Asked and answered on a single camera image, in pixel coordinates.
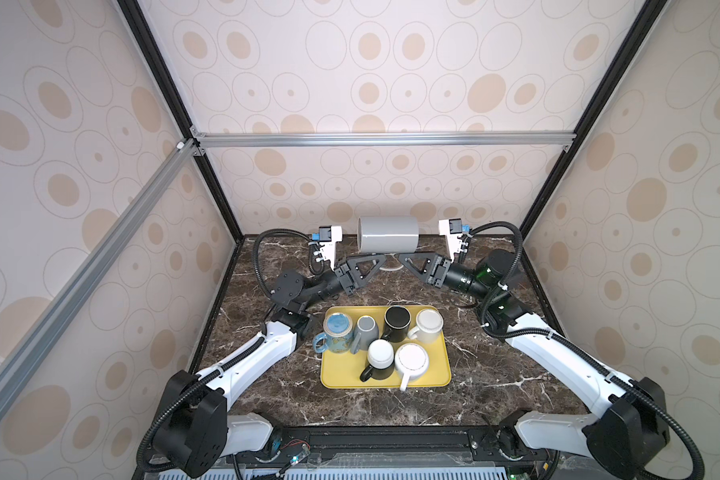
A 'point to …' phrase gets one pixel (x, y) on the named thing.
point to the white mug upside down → (411, 363)
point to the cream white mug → (429, 324)
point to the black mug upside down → (396, 323)
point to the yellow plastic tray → (343, 369)
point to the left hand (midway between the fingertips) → (390, 267)
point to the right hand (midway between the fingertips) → (401, 263)
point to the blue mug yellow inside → (337, 336)
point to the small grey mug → (366, 334)
